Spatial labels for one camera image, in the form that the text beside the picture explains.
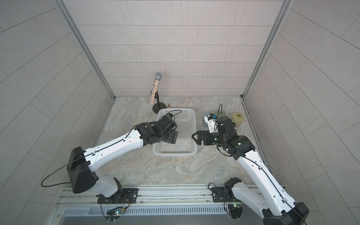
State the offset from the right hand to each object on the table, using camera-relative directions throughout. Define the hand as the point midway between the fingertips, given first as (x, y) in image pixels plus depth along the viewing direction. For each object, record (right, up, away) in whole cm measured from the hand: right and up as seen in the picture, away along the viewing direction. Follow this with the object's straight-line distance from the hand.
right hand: (198, 136), depth 70 cm
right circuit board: (+19, -37, -1) cm, 42 cm away
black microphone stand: (-28, +15, +38) cm, 49 cm away
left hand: (-13, -1, +9) cm, 16 cm away
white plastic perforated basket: (-6, -9, +19) cm, 22 cm away
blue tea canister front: (+3, +7, -5) cm, 9 cm away
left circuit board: (-40, -35, -5) cm, 54 cm away
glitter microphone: (-24, +34, +18) cm, 46 cm away
